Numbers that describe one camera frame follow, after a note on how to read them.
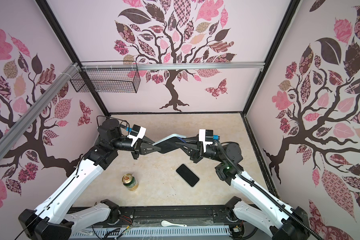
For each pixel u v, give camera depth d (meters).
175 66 0.95
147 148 0.58
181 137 0.51
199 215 0.75
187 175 0.88
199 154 0.51
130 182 0.75
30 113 0.61
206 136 0.45
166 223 0.71
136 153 0.53
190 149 0.51
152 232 0.70
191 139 0.52
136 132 0.49
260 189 0.45
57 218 0.39
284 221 0.39
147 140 0.56
